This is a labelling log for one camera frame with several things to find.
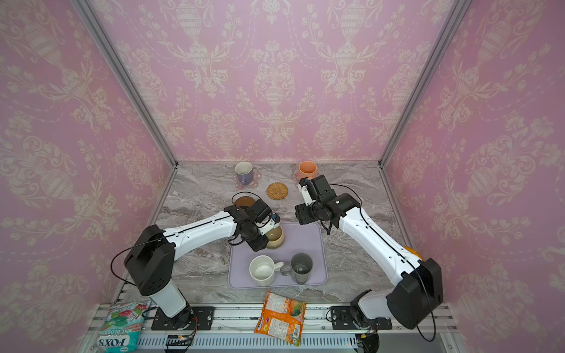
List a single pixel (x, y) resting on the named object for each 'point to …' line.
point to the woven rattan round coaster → (277, 191)
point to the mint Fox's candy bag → (122, 327)
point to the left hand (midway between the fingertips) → (262, 244)
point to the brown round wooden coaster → (245, 201)
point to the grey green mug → (299, 269)
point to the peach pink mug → (307, 168)
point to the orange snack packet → (282, 317)
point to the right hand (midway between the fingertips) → (305, 211)
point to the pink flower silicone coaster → (253, 184)
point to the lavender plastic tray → (299, 238)
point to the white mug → (263, 268)
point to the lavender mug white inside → (244, 173)
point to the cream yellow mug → (276, 237)
